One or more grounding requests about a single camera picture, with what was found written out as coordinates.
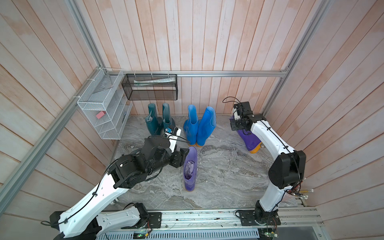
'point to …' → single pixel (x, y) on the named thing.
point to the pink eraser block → (100, 114)
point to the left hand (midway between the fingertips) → (181, 151)
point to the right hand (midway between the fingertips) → (235, 122)
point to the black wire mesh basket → (151, 86)
